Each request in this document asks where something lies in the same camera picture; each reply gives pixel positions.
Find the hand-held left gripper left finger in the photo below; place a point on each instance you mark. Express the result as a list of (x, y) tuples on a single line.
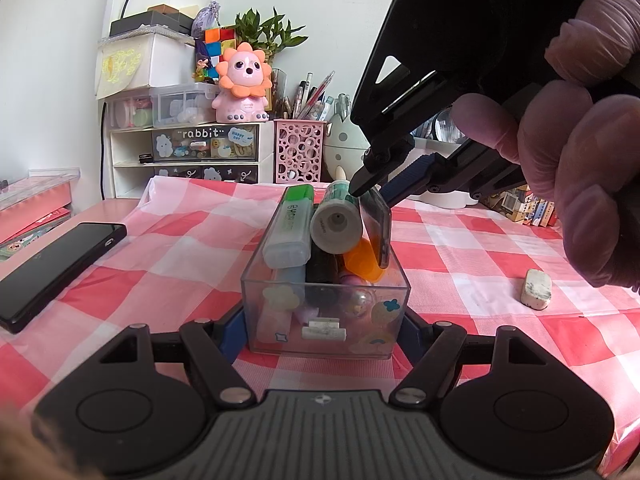
[(230, 331)]

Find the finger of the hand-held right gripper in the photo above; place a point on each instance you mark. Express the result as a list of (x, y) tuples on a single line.
[(407, 175), (367, 110)]

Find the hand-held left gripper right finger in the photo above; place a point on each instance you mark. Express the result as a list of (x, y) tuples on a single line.
[(411, 337)]

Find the white pen with purple end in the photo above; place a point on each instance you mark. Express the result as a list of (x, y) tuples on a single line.
[(360, 302)]

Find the black case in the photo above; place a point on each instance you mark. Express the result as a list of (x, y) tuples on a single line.
[(376, 230)]

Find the grey blue marker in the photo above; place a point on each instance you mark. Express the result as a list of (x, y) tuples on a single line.
[(290, 277)]

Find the orange highlighter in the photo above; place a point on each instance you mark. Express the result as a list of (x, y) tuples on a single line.
[(362, 262)]

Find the green and white glue stick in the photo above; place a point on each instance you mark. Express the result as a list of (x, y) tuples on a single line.
[(335, 227)]

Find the clear plastic organizer box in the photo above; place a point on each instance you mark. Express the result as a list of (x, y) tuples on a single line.
[(327, 305)]

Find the black marker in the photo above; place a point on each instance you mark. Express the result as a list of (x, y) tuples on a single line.
[(322, 267)]

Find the green highlighter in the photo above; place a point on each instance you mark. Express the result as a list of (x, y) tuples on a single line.
[(290, 230)]

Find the white used eraser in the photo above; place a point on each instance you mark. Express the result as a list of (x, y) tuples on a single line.
[(536, 288)]

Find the person's right hand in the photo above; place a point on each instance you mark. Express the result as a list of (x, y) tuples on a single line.
[(575, 160)]

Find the pens in egg holder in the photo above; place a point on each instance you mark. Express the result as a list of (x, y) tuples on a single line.
[(340, 107)]

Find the egg-shaped pen holder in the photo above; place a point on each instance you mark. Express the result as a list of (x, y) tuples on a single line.
[(345, 142)]

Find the white flower-shaped pen holder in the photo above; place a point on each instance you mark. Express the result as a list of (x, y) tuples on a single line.
[(450, 201)]

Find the pens in pink holder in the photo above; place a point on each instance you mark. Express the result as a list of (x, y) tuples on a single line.
[(310, 100)]

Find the black magnifying glass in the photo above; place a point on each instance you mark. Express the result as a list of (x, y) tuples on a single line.
[(445, 127)]

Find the pink perforated pen holder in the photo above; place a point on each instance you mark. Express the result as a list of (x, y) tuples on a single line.
[(300, 152)]

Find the clear glass vase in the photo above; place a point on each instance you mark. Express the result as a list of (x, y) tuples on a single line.
[(279, 90)]

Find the cartoon cover book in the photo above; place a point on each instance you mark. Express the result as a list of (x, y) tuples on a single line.
[(510, 202)]

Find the pink checked tablecloth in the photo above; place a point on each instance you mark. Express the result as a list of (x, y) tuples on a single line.
[(175, 240)]

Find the green bamboo plant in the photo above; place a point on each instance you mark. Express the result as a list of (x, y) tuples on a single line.
[(270, 30)]

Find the pink lion toy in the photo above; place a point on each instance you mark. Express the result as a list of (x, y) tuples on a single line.
[(242, 80)]

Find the black patterned drawer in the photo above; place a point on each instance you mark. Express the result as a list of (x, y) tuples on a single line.
[(225, 173)]

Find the multicoloured puzzle cube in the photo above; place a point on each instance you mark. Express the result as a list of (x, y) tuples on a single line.
[(220, 40)]

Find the small colourful figurine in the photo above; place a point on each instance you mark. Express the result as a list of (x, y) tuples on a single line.
[(205, 71)]

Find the clear drawer with cloud sticker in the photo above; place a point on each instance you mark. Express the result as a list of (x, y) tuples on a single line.
[(200, 145)]

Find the black smartphone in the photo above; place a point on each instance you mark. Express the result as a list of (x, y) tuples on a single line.
[(55, 275)]

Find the purple sachet bag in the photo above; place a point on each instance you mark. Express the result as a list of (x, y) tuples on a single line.
[(206, 20)]

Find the large clear storage box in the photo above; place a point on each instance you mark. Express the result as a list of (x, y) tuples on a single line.
[(182, 107)]

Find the small black clip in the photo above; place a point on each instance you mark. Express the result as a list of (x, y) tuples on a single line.
[(145, 157)]

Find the white drawer organizer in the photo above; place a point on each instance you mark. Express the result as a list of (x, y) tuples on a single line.
[(127, 155)]

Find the white cardboard box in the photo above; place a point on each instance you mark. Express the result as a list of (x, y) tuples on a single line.
[(170, 60)]

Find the small beige box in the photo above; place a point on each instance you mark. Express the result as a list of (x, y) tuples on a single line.
[(190, 9)]

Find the black box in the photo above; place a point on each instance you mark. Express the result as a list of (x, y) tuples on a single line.
[(180, 22)]

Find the cartoon sticker sheets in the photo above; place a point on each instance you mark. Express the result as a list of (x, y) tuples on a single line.
[(20, 250)]

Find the small brown box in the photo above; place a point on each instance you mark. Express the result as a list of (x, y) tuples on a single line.
[(162, 8)]

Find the small clear storage box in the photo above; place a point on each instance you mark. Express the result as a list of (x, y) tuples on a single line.
[(132, 115)]

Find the pink box with clear lid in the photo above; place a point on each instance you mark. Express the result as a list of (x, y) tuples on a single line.
[(35, 197)]

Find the dark grey flat box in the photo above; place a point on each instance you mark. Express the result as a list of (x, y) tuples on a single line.
[(135, 25)]

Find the plastic bag with yellow pieces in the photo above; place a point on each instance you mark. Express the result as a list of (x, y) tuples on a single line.
[(120, 67)]

